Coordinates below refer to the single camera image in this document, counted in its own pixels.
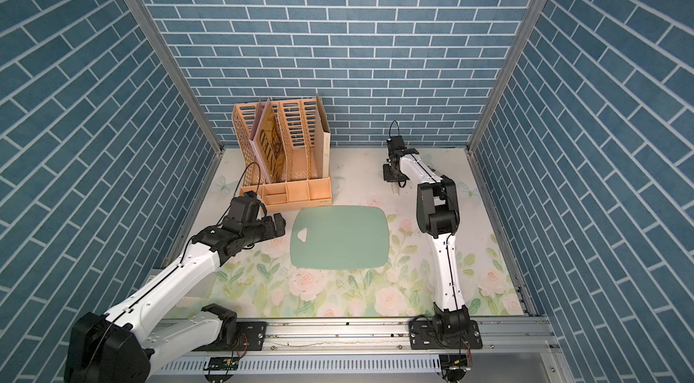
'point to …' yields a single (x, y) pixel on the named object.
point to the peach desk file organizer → (305, 139)
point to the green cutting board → (340, 238)
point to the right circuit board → (454, 367)
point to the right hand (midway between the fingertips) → (394, 176)
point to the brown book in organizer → (266, 143)
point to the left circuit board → (220, 369)
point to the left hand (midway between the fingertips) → (280, 224)
